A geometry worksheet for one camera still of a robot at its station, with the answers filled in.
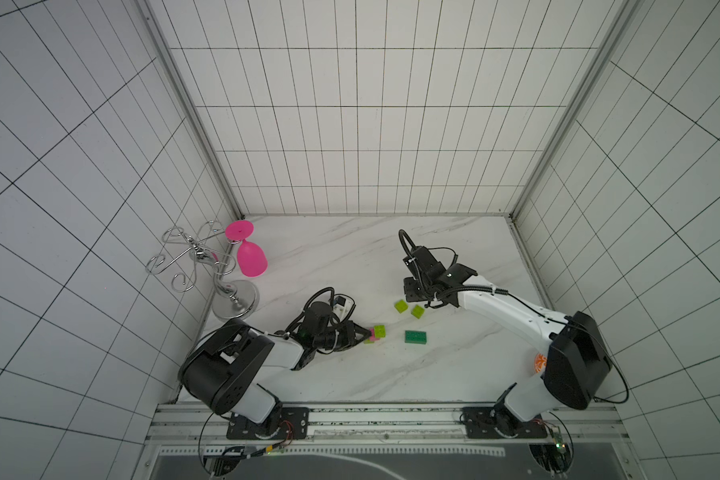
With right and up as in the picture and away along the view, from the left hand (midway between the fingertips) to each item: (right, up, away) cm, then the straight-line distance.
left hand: (365, 338), depth 85 cm
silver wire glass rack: (-42, +10, +7) cm, 44 cm away
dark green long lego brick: (+15, 0, +1) cm, 15 cm away
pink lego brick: (+2, +1, -2) cm, 3 cm away
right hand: (+14, +16, +3) cm, 21 cm away
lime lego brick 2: (+11, +8, +7) cm, 16 cm away
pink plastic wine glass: (-33, +23, +1) cm, 40 cm away
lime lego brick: (+4, +3, -2) cm, 5 cm away
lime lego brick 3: (+16, +6, +7) cm, 19 cm away
